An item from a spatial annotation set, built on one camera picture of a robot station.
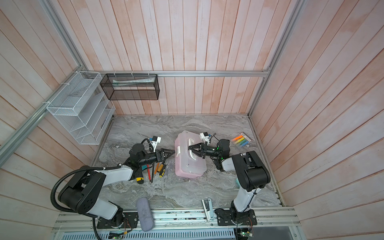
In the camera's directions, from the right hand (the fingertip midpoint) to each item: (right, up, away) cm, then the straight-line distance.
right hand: (189, 150), depth 81 cm
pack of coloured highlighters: (+37, +4, +23) cm, 44 cm away
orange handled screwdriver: (-21, -15, +9) cm, 27 cm away
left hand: (-9, -3, 0) cm, 9 cm away
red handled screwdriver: (-25, -15, +8) cm, 30 cm away
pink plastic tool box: (-1, -6, -5) cm, 8 cm away
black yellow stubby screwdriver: (-29, -18, +3) cm, 34 cm away
